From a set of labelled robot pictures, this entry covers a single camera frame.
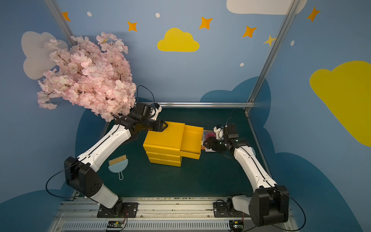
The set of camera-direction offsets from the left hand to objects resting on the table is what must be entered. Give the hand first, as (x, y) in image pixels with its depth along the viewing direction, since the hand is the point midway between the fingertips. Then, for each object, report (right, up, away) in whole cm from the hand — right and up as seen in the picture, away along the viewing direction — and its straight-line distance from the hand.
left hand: (163, 123), depth 82 cm
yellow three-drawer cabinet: (+9, -9, -5) cm, 14 cm away
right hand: (+26, -12, +1) cm, 29 cm away
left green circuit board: (-23, -51, -10) cm, 57 cm away
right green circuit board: (+39, -53, -9) cm, 66 cm away
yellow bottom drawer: (0, -24, +5) cm, 24 cm away
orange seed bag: (+24, -9, +6) cm, 27 cm away
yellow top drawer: (+17, -11, +3) cm, 20 cm away
